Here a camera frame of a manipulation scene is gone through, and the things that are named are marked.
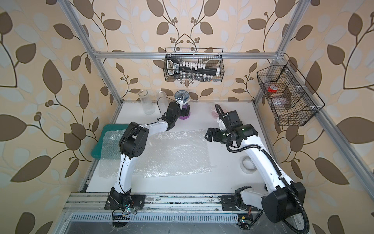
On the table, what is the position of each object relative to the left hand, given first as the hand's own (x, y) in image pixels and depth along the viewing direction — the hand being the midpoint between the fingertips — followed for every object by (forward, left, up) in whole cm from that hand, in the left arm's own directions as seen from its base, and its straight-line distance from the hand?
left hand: (180, 101), depth 101 cm
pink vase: (-4, -24, -9) cm, 26 cm away
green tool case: (-35, +49, -10) cm, 61 cm away
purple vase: (0, -4, +6) cm, 7 cm away
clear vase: (+3, +25, -9) cm, 27 cm away
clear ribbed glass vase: (0, +13, -2) cm, 13 cm away
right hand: (-32, -19, +4) cm, 37 cm away
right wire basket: (-19, -60, +20) cm, 66 cm away
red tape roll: (-9, -53, +19) cm, 57 cm away
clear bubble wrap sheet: (-36, +40, -11) cm, 55 cm away
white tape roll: (-40, -42, -15) cm, 59 cm away
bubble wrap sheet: (-32, +3, -15) cm, 36 cm away
